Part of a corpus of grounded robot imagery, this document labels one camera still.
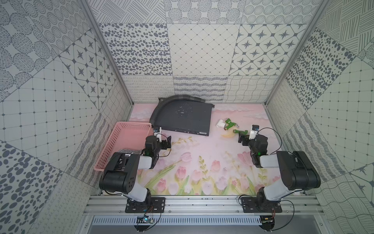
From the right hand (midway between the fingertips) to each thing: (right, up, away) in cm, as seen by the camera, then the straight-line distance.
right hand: (246, 133), depth 95 cm
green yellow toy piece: (+1, -1, +7) cm, 7 cm away
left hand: (-57, 0, -1) cm, 57 cm away
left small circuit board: (-60, -40, -25) cm, 76 cm away
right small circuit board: (+2, -41, -23) cm, 47 cm away
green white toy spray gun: (-10, +5, +12) cm, 17 cm away
